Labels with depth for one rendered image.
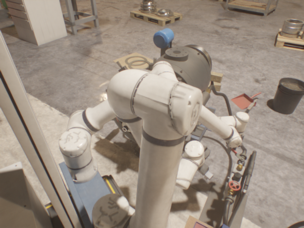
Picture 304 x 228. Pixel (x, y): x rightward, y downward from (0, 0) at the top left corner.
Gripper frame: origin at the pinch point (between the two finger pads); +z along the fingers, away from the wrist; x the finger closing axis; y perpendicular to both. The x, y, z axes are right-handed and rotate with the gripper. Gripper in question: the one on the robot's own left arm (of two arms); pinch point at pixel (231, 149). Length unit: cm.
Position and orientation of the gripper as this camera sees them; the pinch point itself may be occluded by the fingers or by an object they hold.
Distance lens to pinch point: 180.5
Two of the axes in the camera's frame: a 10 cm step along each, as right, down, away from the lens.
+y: 5.3, 5.3, -6.6
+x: 8.5, -3.3, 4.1
